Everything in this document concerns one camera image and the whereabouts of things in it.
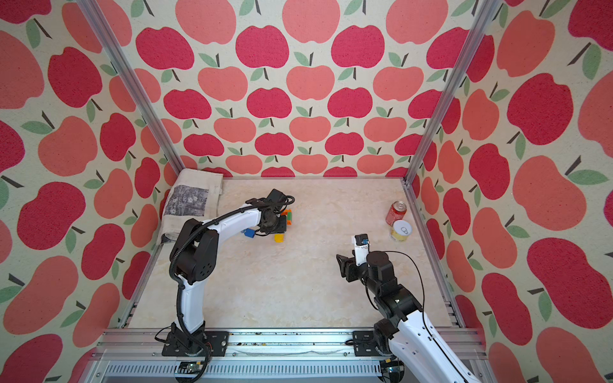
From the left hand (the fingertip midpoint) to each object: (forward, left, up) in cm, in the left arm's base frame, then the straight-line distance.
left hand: (285, 233), depth 97 cm
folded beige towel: (+18, +43, +3) cm, 47 cm away
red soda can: (+6, -46, +7) cm, 47 cm away
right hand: (-16, -23, +10) cm, 30 cm away
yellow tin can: (0, -48, +3) cm, 48 cm away
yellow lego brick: (-2, +2, 0) cm, 3 cm away
